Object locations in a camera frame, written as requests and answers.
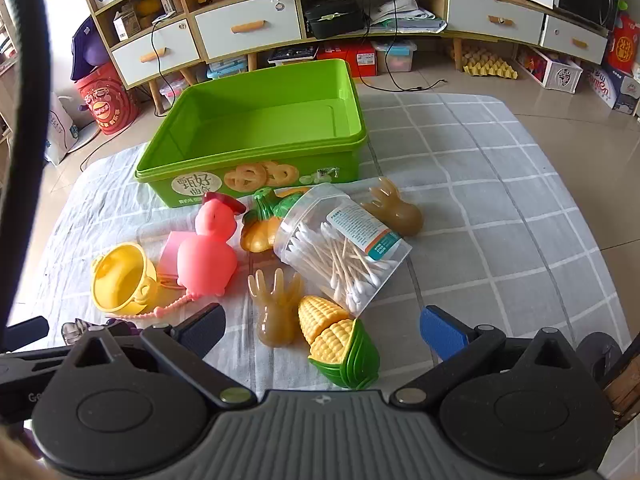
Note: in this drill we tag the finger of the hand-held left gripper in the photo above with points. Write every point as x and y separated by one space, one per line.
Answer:
25 332

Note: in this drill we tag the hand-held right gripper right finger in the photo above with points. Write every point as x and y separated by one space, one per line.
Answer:
442 332

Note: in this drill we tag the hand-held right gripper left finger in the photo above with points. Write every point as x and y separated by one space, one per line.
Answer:
202 332

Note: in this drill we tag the dark green striped toy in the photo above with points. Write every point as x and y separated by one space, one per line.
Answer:
75 331

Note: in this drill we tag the pink sticky note pad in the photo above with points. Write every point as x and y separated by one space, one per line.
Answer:
170 255

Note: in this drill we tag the toy corn with green husk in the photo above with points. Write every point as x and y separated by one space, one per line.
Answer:
350 355

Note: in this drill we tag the yellow toy pot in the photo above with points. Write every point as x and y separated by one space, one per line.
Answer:
120 270

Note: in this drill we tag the orange toy pumpkin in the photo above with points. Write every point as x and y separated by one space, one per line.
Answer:
257 232

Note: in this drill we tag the yellow toy corn piece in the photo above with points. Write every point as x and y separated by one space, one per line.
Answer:
320 312

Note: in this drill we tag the clear cotton swab jar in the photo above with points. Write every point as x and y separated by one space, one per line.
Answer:
320 240

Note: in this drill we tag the green plastic box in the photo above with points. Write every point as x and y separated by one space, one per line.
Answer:
250 125

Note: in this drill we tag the grey checked cloth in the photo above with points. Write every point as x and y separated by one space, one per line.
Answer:
475 185

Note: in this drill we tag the wooden stool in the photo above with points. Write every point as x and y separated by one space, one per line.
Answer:
625 395

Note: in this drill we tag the white plastic bag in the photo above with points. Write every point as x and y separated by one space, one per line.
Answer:
62 130

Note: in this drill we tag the red printed bucket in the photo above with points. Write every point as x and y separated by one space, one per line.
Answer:
107 105

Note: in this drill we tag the clear storage box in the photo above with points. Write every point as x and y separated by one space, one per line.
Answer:
175 90
397 60

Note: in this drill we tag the blue-lid storage box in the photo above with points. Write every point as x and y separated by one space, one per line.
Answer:
227 67

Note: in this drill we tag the yellow egg tray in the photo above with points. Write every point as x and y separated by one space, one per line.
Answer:
490 66

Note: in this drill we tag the white printed crate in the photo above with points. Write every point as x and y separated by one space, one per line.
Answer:
565 77

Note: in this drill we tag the red carton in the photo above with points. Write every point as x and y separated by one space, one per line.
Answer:
350 60

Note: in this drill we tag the black flat box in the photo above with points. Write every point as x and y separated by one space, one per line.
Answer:
292 54

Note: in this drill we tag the printed cardboard carton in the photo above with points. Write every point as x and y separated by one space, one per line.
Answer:
605 87

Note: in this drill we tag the small cardboard box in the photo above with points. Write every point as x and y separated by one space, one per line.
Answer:
127 25

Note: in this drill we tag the wooden television cabinet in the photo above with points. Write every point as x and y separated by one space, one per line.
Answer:
432 7

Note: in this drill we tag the red gift package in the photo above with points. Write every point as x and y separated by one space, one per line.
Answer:
625 47

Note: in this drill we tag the black bag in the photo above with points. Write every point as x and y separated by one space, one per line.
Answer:
330 12

